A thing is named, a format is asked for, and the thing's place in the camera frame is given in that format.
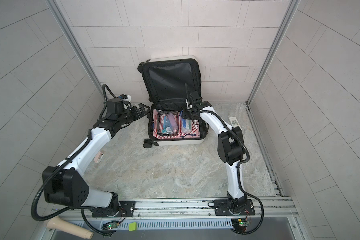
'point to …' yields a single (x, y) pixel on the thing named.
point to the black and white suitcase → (173, 83)
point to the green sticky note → (132, 226)
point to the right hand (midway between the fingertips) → (182, 115)
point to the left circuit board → (113, 225)
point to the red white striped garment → (194, 133)
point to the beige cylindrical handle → (57, 222)
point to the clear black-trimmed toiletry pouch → (167, 123)
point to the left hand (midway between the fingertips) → (147, 107)
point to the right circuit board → (240, 224)
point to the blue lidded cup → (186, 125)
